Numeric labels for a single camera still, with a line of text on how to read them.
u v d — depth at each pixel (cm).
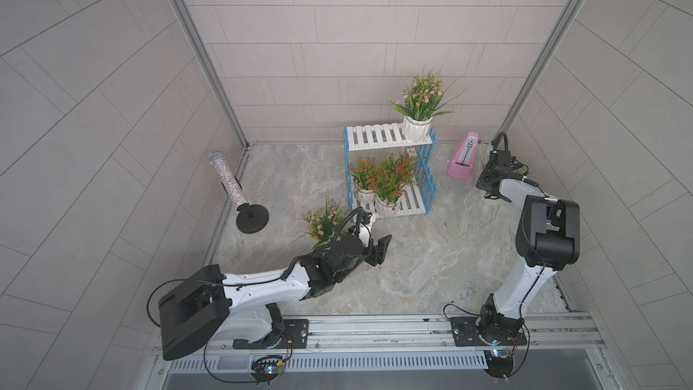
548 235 50
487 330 66
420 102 72
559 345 71
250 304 45
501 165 77
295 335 71
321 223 77
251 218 91
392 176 86
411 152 112
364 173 88
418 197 97
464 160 100
